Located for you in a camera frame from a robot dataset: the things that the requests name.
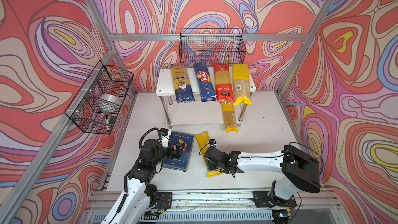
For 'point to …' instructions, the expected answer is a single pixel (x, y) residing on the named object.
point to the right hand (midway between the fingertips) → (211, 163)
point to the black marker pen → (107, 123)
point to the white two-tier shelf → (200, 113)
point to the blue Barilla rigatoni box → (179, 164)
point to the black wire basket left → (96, 107)
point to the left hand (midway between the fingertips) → (178, 141)
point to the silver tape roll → (109, 102)
